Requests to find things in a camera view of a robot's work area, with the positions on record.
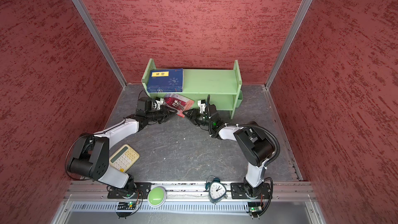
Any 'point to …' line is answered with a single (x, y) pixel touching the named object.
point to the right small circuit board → (255, 208)
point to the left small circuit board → (125, 206)
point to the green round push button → (156, 196)
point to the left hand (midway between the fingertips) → (177, 114)
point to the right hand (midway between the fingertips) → (182, 116)
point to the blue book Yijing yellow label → (166, 80)
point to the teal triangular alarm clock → (217, 190)
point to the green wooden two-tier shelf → (222, 86)
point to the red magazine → (179, 102)
